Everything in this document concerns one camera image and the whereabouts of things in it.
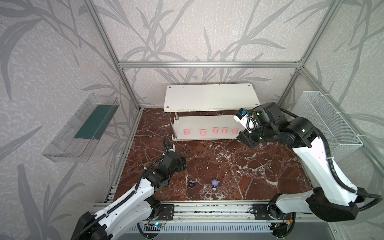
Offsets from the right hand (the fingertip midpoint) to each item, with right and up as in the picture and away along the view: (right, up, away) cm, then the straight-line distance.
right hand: (240, 129), depth 65 cm
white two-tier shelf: (-18, +16, +12) cm, 27 cm away
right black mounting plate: (+12, -42, +8) cm, 44 cm away
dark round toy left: (-22, -31, +14) cm, 41 cm away
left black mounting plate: (-34, -42, +9) cm, 55 cm away
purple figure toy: (-10, -30, +16) cm, 36 cm away
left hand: (-28, -16, +18) cm, 37 cm away
